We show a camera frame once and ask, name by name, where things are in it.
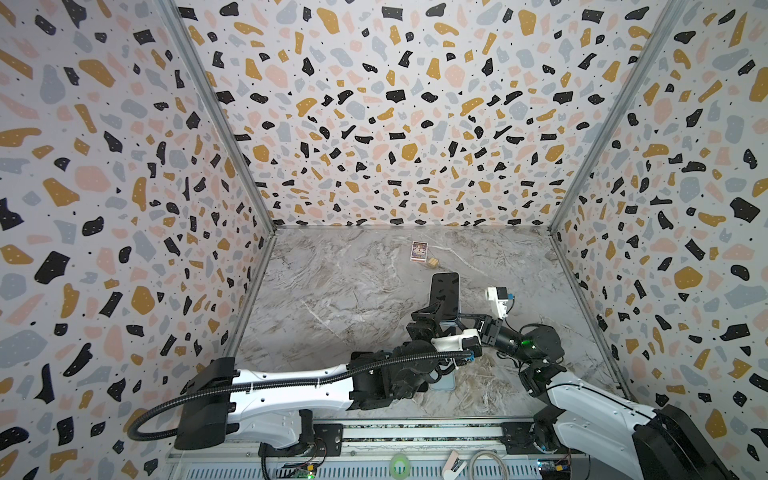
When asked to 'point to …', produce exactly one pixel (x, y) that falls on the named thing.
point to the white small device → (453, 466)
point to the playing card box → (419, 251)
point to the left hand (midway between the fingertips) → (444, 307)
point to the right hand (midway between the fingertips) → (453, 321)
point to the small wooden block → (433, 262)
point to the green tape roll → (407, 466)
